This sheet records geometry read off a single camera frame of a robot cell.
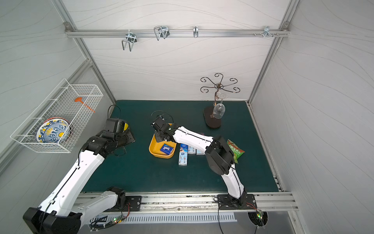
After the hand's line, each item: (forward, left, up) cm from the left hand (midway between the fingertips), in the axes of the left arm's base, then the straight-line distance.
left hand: (131, 135), depth 76 cm
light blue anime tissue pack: (-3, -27, -19) cm, 33 cm away
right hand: (+7, -13, -9) cm, 17 cm away
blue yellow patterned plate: (-6, +27, +13) cm, 31 cm away
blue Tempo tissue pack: (+2, -16, -18) cm, 24 cm away
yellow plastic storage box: (+3, -8, -19) cm, 21 cm away
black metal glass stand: (+30, -45, -19) cm, 57 cm away
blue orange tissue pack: (+3, -27, -19) cm, 33 cm away
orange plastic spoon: (+16, +30, +11) cm, 35 cm away
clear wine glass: (+18, -48, +1) cm, 52 cm away
